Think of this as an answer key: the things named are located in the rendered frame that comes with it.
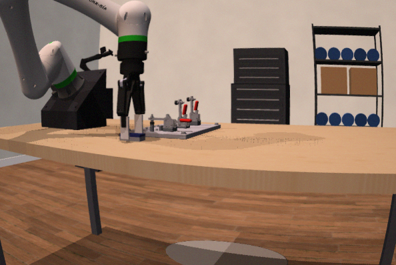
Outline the blue rectangular block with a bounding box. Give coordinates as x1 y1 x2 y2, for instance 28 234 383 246
119 133 145 142

